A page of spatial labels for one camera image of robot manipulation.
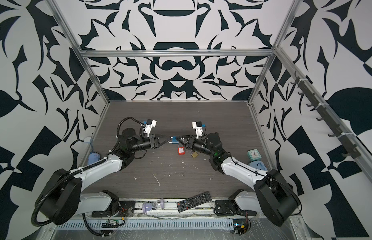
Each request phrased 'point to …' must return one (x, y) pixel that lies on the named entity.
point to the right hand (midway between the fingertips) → (176, 140)
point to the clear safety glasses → (147, 207)
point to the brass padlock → (194, 154)
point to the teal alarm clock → (254, 154)
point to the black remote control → (193, 201)
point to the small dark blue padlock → (174, 140)
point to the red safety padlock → (181, 150)
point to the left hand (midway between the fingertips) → (172, 137)
